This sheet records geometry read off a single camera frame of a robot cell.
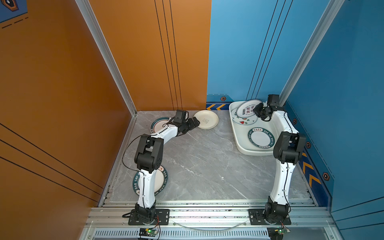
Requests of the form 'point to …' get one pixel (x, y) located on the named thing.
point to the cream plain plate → (208, 119)
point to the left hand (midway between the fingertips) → (196, 123)
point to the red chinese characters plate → (246, 109)
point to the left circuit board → (149, 232)
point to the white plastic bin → (278, 123)
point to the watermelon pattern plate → (243, 121)
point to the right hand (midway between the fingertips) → (252, 109)
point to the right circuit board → (282, 231)
